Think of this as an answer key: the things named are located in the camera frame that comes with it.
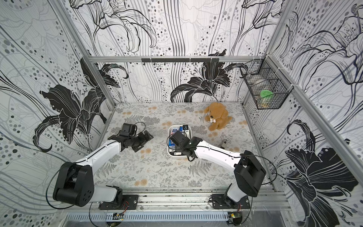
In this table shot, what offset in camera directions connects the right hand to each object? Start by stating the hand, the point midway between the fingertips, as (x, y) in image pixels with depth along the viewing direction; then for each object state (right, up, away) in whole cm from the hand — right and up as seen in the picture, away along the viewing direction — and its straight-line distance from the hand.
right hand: (183, 143), depth 85 cm
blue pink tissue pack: (-7, +7, +10) cm, 14 cm away
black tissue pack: (+1, +11, -11) cm, 16 cm away
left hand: (-21, 0, +3) cm, 21 cm away
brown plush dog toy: (+22, +17, +7) cm, 29 cm away
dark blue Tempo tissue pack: (-8, -1, +4) cm, 9 cm away
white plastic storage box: (-4, -6, -1) cm, 8 cm away
